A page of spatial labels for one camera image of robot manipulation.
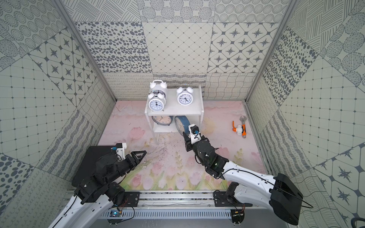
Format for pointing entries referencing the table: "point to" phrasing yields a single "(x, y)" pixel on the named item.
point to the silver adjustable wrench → (243, 119)
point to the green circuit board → (115, 213)
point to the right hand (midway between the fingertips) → (188, 131)
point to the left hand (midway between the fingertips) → (147, 156)
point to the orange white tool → (238, 129)
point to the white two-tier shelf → (173, 108)
